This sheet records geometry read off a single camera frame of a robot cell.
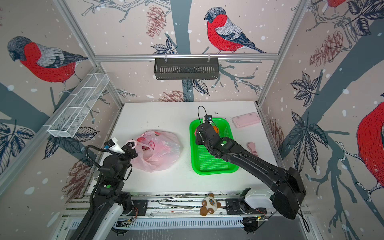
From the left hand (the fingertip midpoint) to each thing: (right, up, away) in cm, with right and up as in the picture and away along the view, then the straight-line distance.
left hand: (132, 140), depth 75 cm
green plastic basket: (+38, -16, +14) cm, 43 cm away
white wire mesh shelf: (-30, +18, +3) cm, 36 cm away
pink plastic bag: (+9, -8, +12) cm, 17 cm away
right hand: (+34, +3, +4) cm, 34 cm away
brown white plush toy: (+40, -32, -3) cm, 51 cm away
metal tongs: (+27, -29, +1) cm, 40 cm away
